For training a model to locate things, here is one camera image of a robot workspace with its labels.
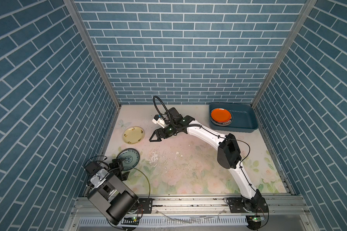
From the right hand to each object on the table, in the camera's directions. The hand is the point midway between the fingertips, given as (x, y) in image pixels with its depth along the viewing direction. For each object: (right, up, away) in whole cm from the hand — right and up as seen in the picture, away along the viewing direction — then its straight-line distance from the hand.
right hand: (155, 138), depth 83 cm
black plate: (+47, +8, +23) cm, 53 cm away
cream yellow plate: (-21, -1, +22) cm, 30 cm away
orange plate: (+46, +14, +28) cm, 56 cm away
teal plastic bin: (+65, +12, +29) cm, 72 cm away
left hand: (-17, -14, +2) cm, 22 cm away
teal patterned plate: (-18, -14, +8) cm, 24 cm away
